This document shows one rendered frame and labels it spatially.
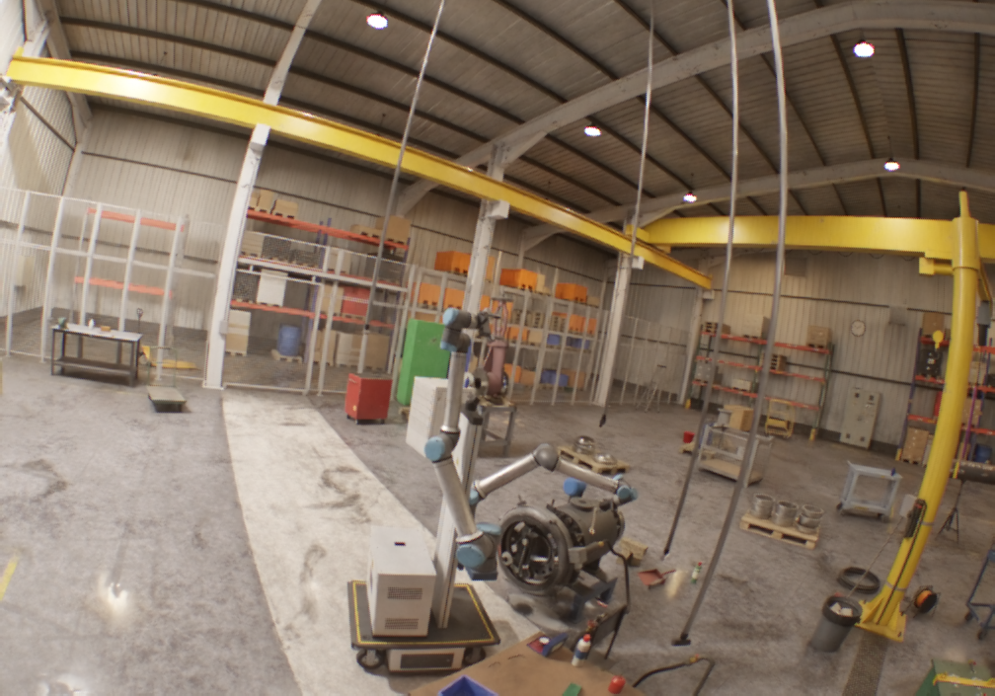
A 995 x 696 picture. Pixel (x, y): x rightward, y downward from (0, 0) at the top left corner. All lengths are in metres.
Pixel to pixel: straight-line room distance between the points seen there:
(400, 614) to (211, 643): 1.31
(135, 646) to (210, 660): 0.51
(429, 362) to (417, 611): 8.10
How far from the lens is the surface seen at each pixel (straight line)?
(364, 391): 8.08
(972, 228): 5.11
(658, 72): 9.37
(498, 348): 7.54
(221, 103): 9.61
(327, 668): 3.14
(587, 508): 3.79
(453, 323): 2.23
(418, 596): 2.73
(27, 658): 3.36
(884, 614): 5.30
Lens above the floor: 2.32
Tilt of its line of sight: level
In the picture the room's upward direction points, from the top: 10 degrees clockwise
